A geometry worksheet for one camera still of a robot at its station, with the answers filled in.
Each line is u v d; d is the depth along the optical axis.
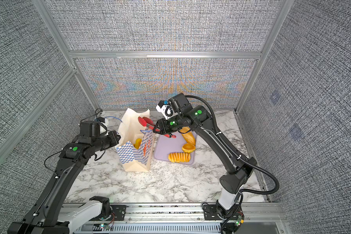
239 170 0.42
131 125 0.95
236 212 0.72
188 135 0.98
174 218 0.73
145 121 0.69
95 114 1.21
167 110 0.61
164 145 0.98
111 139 0.64
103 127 0.57
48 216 0.38
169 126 0.59
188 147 0.92
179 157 0.88
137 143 0.86
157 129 0.65
